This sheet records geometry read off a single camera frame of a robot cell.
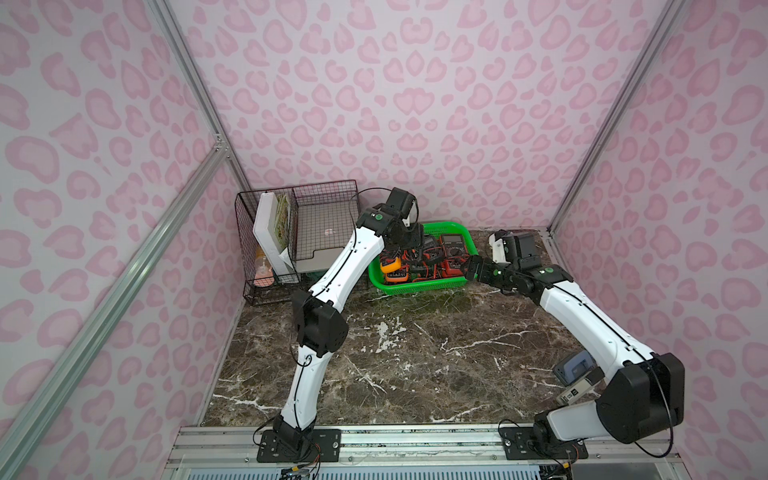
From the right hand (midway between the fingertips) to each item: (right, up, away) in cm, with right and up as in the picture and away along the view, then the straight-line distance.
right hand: (472, 268), depth 84 cm
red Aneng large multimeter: (-2, +4, +16) cm, 17 cm away
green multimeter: (-9, +5, +13) cm, 17 cm away
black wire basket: (-66, -6, +17) cm, 68 cm away
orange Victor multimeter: (-21, -3, +13) cm, 25 cm away
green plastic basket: (-28, -3, +12) cm, 30 cm away
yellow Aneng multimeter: (-21, +1, +9) cm, 23 cm away
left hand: (-15, +9, +4) cm, 18 cm away
